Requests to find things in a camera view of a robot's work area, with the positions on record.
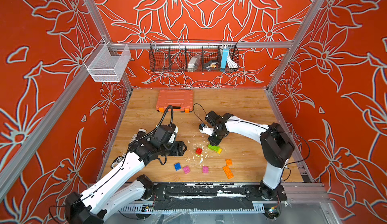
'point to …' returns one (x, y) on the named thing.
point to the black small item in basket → (211, 64)
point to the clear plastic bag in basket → (193, 63)
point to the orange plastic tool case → (181, 100)
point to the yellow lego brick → (219, 150)
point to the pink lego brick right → (205, 169)
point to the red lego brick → (198, 151)
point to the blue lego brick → (177, 166)
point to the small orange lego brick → (229, 162)
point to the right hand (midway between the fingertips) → (209, 142)
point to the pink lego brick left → (186, 169)
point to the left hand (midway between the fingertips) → (182, 147)
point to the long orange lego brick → (228, 172)
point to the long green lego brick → (214, 148)
